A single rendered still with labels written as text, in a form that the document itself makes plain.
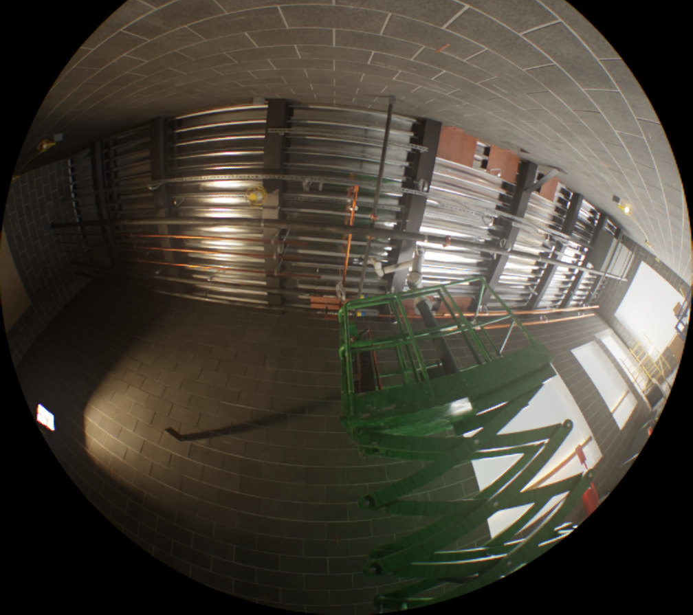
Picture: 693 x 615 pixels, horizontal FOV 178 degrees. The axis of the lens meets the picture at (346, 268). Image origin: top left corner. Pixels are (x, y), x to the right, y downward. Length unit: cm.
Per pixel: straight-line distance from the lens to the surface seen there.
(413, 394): 146
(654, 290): 1016
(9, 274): 620
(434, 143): 289
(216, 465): 267
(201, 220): 251
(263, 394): 282
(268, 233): 295
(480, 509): 151
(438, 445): 153
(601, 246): 602
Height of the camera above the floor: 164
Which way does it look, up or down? 60 degrees up
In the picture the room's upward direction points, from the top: 5 degrees counter-clockwise
